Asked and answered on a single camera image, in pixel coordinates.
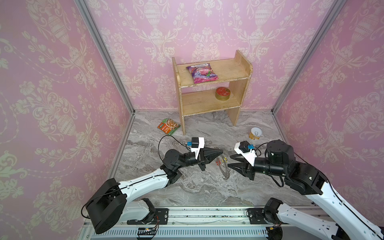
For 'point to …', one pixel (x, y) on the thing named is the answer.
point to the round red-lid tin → (222, 93)
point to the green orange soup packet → (168, 126)
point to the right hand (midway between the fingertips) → (231, 159)
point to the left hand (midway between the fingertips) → (221, 155)
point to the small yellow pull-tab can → (255, 133)
